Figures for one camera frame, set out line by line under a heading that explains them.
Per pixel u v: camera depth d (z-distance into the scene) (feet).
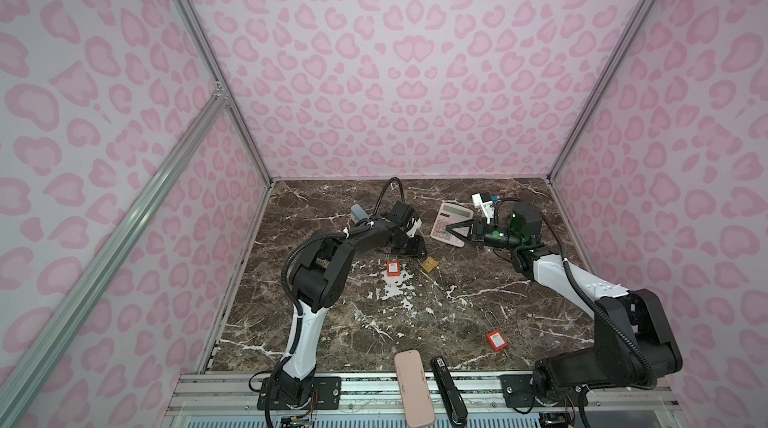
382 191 2.75
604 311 1.43
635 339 1.41
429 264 3.12
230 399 2.41
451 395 2.35
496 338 2.63
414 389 2.40
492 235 2.39
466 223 2.50
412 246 2.90
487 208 2.51
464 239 2.47
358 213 3.37
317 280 1.82
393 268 3.06
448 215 3.50
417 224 3.07
